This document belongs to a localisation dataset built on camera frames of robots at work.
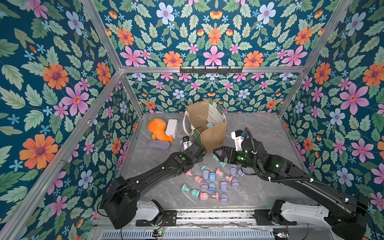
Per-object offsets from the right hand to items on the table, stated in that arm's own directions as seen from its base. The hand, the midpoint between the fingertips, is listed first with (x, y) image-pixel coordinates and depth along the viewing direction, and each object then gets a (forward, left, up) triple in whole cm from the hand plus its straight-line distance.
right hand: (221, 148), depth 68 cm
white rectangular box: (+30, +33, -21) cm, 49 cm away
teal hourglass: (-13, +13, -25) cm, 31 cm away
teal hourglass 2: (+2, +9, -25) cm, 26 cm away
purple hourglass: (-2, +8, -25) cm, 26 cm away
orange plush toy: (+28, +42, -18) cm, 53 cm away
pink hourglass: (-6, +11, -24) cm, 27 cm away
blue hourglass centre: (-9, +4, -26) cm, 28 cm away
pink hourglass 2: (-1, -1, -26) cm, 26 cm away
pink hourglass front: (-14, +8, -25) cm, 30 cm away
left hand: (+6, +12, -15) cm, 20 cm away
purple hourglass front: (-14, -3, -26) cm, 29 cm away
